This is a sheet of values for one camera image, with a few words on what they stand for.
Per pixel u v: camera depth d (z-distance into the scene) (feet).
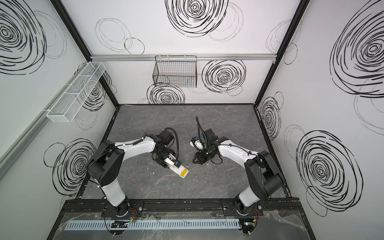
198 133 2.68
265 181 1.43
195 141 2.57
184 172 2.78
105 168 1.55
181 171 2.78
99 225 2.28
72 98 2.49
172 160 2.51
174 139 2.63
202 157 2.48
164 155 2.60
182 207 2.47
